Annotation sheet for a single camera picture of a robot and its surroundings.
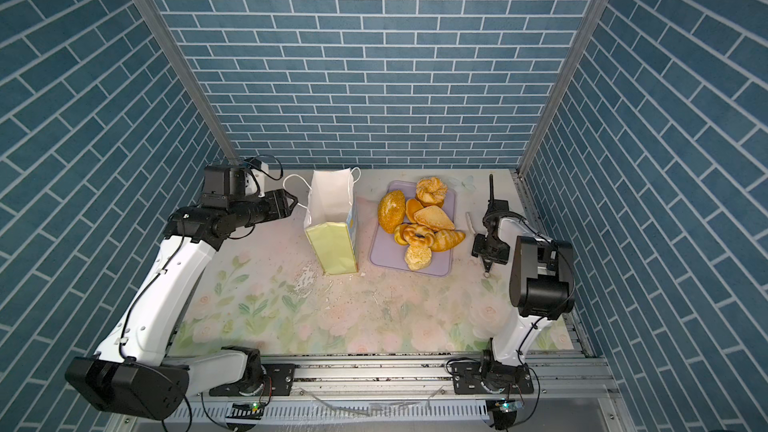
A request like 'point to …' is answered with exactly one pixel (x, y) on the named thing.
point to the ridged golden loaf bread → (446, 239)
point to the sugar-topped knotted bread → (431, 191)
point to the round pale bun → (418, 258)
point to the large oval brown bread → (391, 211)
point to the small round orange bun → (412, 206)
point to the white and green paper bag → (331, 222)
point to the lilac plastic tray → (388, 255)
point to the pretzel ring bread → (407, 234)
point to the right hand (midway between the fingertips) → (485, 252)
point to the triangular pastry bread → (434, 217)
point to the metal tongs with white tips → (470, 223)
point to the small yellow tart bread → (398, 236)
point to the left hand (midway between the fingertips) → (290, 199)
